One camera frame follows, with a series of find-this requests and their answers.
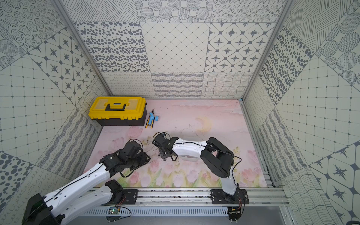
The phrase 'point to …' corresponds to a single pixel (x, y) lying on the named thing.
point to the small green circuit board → (113, 211)
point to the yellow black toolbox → (118, 111)
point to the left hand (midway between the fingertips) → (149, 156)
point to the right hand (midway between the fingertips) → (168, 152)
